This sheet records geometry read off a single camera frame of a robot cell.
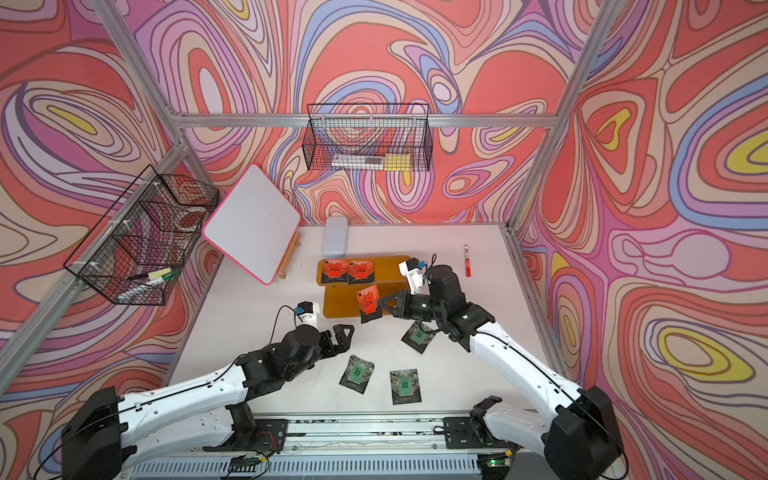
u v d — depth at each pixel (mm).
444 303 584
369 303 751
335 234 1177
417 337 907
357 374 824
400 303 651
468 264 1078
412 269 695
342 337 705
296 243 1098
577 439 390
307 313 705
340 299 995
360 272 886
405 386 807
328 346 686
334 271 883
